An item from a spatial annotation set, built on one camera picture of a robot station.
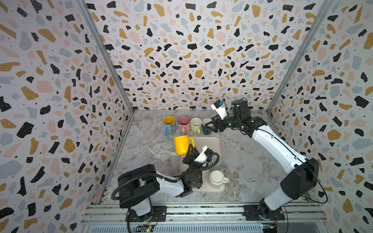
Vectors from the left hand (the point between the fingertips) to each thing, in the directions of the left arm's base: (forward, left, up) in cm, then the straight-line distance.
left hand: (190, 144), depth 75 cm
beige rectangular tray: (+14, -16, -21) cm, 30 cm away
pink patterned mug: (+24, +4, -13) cm, 28 cm away
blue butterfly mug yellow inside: (+23, +14, -14) cm, 31 cm away
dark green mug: (+20, -11, -16) cm, 28 cm away
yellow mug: (+1, +4, -2) cm, 5 cm away
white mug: (-13, -14, -15) cm, 24 cm away
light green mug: (+26, -4, -15) cm, 30 cm away
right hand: (+10, -9, +8) cm, 16 cm away
